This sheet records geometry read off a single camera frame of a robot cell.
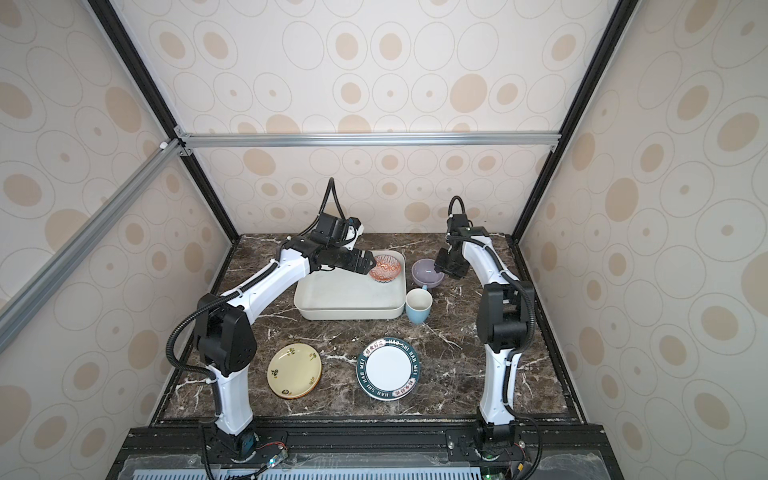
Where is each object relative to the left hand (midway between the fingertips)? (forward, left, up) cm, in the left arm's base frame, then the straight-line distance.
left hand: (370, 253), depth 87 cm
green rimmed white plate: (-28, -5, -17) cm, 33 cm away
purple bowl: (+6, -17, -18) cm, 26 cm away
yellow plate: (-27, +22, -20) cm, 41 cm away
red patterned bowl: (+8, -5, -18) cm, 21 cm away
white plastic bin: (-1, +11, -21) cm, 24 cm away
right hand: (+3, -23, -12) cm, 26 cm away
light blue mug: (-7, -15, -16) cm, 23 cm away
